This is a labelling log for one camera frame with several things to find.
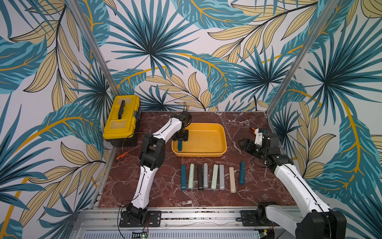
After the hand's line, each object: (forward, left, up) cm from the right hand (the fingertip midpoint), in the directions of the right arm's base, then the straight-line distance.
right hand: (244, 143), depth 83 cm
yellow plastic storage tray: (+15, +19, -18) cm, 31 cm away
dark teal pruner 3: (-11, 0, -14) cm, 18 cm away
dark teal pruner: (+8, +37, -14) cm, 40 cm away
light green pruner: (-17, +30, -14) cm, 37 cm away
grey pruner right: (-16, +13, -14) cm, 25 cm away
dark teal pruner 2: (-13, +34, -15) cm, 39 cm away
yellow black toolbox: (+12, +71, +1) cm, 72 cm away
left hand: (+11, +36, -12) cm, 39 cm away
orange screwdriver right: (+2, -3, +9) cm, 10 cm away
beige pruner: (-17, +7, -15) cm, 23 cm away
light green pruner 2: (-13, +17, -14) cm, 25 cm away
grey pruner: (-12, +22, -14) cm, 29 cm away
